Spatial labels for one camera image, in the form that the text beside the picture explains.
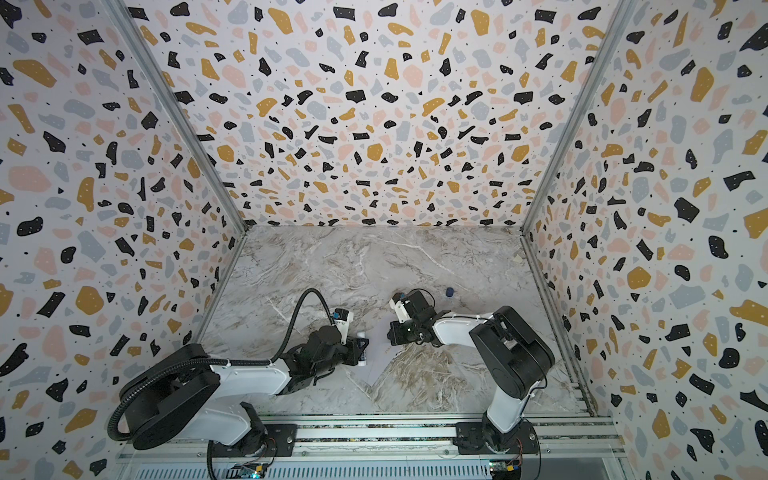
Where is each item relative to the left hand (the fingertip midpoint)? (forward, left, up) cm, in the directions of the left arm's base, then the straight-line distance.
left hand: (368, 338), depth 85 cm
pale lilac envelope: (-2, -3, -7) cm, 7 cm away
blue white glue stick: (+1, +2, 0) cm, 3 cm away
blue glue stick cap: (+19, -26, -7) cm, 33 cm away
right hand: (+3, -4, -4) cm, 6 cm away
